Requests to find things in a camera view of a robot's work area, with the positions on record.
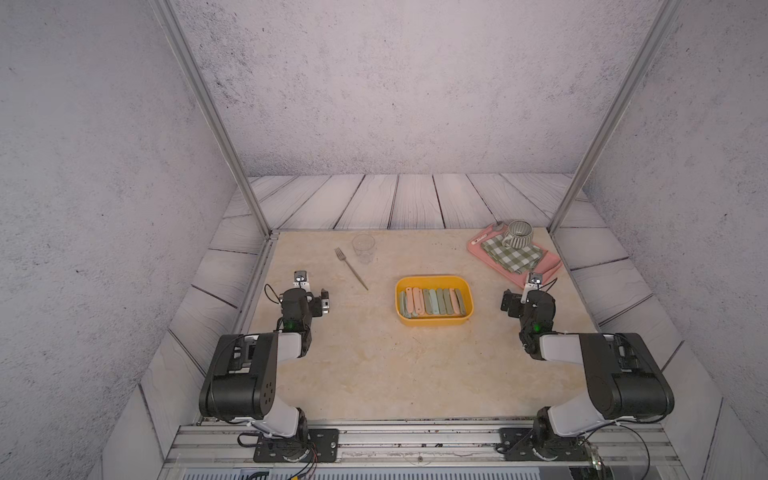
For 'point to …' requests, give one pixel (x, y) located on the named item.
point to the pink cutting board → (549, 262)
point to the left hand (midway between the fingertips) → (311, 289)
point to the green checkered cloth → (517, 261)
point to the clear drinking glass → (363, 245)
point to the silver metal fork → (341, 256)
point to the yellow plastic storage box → (434, 300)
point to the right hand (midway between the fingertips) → (528, 290)
